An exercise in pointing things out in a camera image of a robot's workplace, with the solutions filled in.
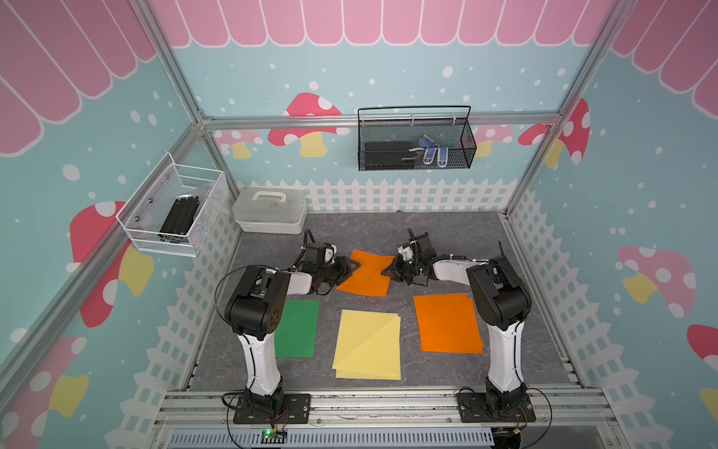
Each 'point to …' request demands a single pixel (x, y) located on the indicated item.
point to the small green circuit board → (268, 436)
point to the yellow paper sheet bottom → (368, 345)
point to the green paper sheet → (296, 335)
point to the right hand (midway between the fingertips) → (380, 271)
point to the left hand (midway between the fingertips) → (357, 271)
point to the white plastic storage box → (269, 210)
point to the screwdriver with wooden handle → (501, 249)
